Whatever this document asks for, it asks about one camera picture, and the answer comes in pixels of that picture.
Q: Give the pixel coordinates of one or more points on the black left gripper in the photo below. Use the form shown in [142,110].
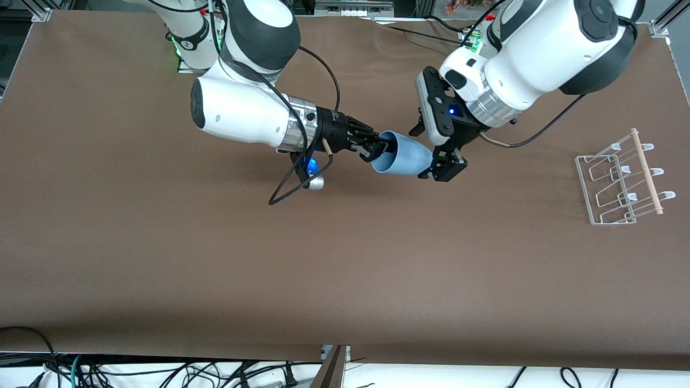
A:
[468,131]

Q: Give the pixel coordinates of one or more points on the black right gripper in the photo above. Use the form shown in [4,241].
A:
[335,131]

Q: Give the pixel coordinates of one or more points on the blue plastic cup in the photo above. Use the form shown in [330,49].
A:
[409,159]

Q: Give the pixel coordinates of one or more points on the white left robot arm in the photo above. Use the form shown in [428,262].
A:
[539,54]

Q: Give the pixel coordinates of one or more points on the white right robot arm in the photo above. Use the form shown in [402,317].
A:
[242,113]

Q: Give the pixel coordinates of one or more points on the white power strip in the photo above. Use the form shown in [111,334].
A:
[350,9]

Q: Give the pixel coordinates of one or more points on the black power plug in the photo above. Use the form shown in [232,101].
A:
[291,377]

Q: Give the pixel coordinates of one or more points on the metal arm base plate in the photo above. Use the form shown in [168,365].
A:
[186,67]

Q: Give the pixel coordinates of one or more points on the aluminium frame profile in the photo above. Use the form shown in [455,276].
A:
[668,13]
[40,12]

